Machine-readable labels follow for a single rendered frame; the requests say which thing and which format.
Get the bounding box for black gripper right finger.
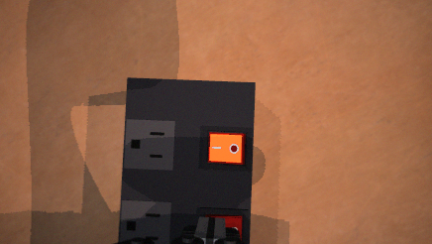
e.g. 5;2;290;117
209;217;245;244

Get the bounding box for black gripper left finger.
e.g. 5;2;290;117
115;216;212;244

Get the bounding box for black power strip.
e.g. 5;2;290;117
118;77;256;244

